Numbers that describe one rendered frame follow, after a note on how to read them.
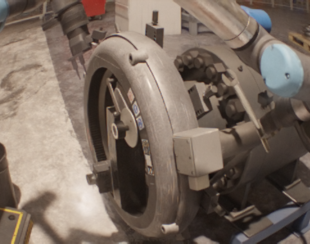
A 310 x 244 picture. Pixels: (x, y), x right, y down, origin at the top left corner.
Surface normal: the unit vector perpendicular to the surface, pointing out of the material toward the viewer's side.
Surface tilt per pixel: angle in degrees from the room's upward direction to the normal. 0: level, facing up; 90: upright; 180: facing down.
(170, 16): 90
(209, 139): 68
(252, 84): 42
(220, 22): 114
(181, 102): 48
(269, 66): 76
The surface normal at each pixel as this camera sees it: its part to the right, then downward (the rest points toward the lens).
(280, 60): -0.90, -0.07
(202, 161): 0.44, 0.01
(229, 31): -0.09, 0.76
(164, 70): 0.26, -0.52
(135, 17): 0.37, 0.40
